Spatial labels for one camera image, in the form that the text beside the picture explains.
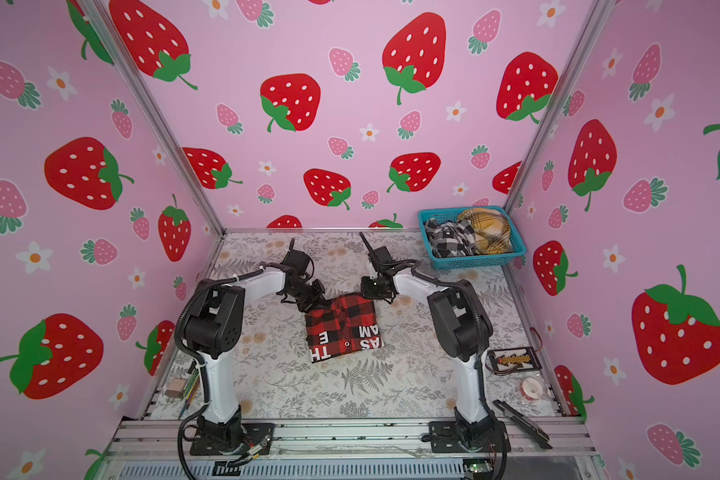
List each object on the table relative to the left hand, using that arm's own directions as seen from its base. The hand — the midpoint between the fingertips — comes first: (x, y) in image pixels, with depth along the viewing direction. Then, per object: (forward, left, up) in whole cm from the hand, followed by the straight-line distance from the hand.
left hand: (332, 302), depth 98 cm
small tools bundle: (-28, +38, -1) cm, 47 cm away
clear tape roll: (-27, -58, -1) cm, 64 cm away
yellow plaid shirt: (+25, -57, +8) cm, 63 cm away
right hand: (+3, -10, +2) cm, 10 cm away
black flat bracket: (-35, -53, -1) cm, 64 cm away
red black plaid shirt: (-10, -6, +3) cm, 12 cm away
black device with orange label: (-19, -55, 0) cm, 58 cm away
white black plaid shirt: (+23, -43, +7) cm, 50 cm away
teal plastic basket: (+38, -43, +5) cm, 57 cm away
